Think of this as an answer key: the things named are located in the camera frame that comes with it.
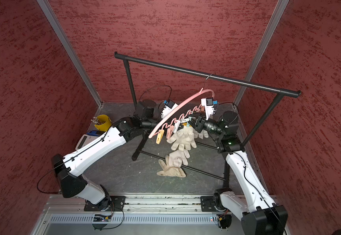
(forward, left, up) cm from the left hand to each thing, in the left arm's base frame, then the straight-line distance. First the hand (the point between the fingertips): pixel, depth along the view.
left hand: (181, 129), depth 65 cm
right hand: (+3, -1, +3) cm, 5 cm away
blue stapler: (+15, +57, -27) cm, 65 cm away
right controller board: (-32, -23, -34) cm, 52 cm away
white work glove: (+7, -14, -14) cm, 20 cm away
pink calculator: (+11, +63, -30) cm, 71 cm away
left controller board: (-31, +39, -34) cm, 60 cm away
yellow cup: (+19, +48, -23) cm, 57 cm away
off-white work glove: (0, -2, -8) cm, 8 cm away
